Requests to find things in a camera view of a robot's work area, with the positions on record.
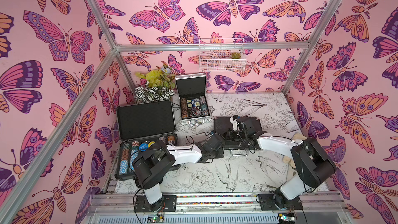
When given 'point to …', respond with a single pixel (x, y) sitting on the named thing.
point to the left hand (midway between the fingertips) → (224, 151)
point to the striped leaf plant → (152, 94)
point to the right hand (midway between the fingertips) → (224, 133)
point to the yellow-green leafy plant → (162, 76)
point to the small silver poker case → (192, 89)
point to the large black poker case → (139, 124)
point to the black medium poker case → (223, 125)
